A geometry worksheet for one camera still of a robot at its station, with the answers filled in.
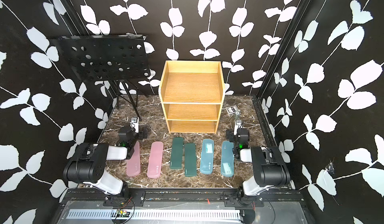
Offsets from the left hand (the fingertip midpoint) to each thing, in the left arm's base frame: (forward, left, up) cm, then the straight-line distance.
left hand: (139, 123), depth 95 cm
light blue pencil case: (-21, -43, -7) cm, 48 cm away
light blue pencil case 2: (-23, -55, -8) cm, 60 cm away
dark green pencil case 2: (-23, -33, -8) cm, 40 cm away
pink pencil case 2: (-22, -12, -7) cm, 26 cm away
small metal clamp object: (+14, -65, -6) cm, 67 cm away
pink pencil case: (-25, 0, -6) cm, 25 cm away
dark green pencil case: (-19, -25, -6) cm, 32 cm away
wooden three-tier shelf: (+2, -35, +24) cm, 42 cm away
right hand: (-4, -63, -1) cm, 63 cm away
